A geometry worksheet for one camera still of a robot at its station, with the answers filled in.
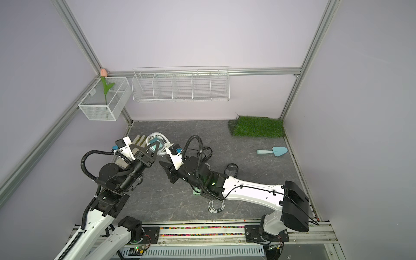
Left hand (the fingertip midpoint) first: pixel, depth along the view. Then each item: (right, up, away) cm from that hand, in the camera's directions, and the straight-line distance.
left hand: (159, 144), depth 64 cm
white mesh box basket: (-35, +18, +15) cm, 42 cm away
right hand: (+2, -6, 0) cm, 6 cm away
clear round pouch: (-1, +3, +2) cm, 4 cm away
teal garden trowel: (+63, -7, +40) cm, 75 cm away
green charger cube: (+15, -17, -6) cm, 24 cm away
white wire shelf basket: (+2, +36, +35) cm, 50 cm away
